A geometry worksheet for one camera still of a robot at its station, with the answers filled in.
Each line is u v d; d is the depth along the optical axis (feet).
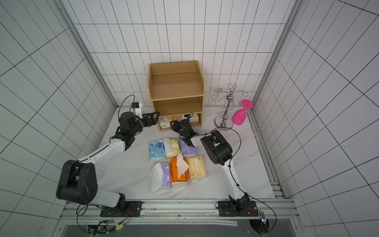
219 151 1.96
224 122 3.52
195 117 3.40
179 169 2.62
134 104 2.39
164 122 3.26
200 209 2.44
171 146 2.96
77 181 1.41
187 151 2.92
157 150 2.92
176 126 3.03
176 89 2.73
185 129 2.67
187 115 3.13
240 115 2.94
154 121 2.50
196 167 2.71
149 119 2.51
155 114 2.63
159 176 2.55
